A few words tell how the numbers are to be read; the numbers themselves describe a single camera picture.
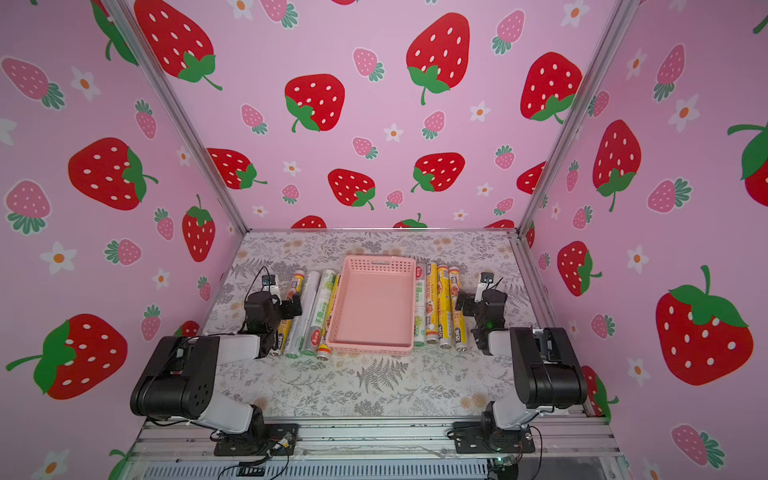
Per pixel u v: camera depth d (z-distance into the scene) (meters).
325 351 0.86
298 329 0.90
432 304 0.95
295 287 1.01
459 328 0.90
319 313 0.93
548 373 0.44
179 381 0.46
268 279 0.80
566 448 0.73
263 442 0.73
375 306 1.01
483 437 0.72
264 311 0.74
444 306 0.96
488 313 0.73
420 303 0.95
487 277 0.83
